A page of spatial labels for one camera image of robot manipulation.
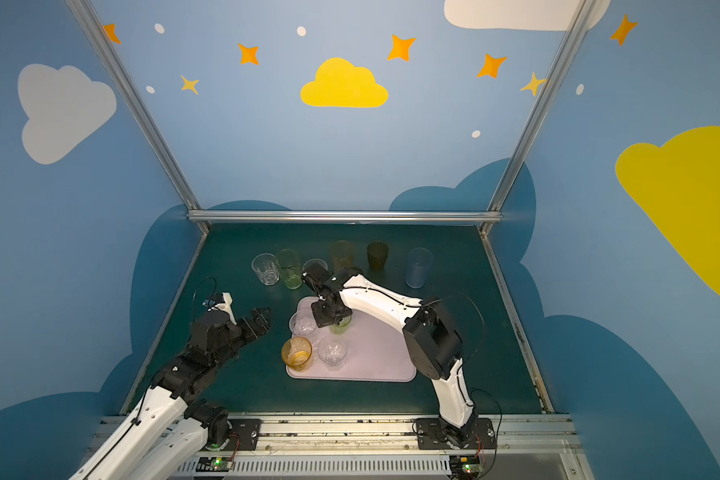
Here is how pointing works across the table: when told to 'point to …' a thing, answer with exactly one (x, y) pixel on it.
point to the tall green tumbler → (290, 263)
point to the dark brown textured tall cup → (377, 253)
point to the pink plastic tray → (377, 350)
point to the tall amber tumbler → (343, 253)
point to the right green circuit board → (464, 467)
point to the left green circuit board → (214, 464)
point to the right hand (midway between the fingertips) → (329, 317)
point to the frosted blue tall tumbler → (420, 262)
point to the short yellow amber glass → (297, 353)
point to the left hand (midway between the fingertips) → (266, 314)
